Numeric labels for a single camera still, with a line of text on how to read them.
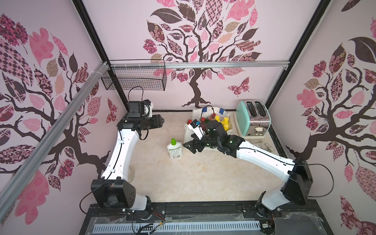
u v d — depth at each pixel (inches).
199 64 36.3
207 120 38.7
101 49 32.2
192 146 25.7
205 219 28.6
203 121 42.0
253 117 36.3
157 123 26.9
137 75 37.3
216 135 22.8
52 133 21.1
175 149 33.2
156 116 26.9
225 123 33.4
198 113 36.2
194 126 25.0
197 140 25.3
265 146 38.4
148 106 24.9
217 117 33.6
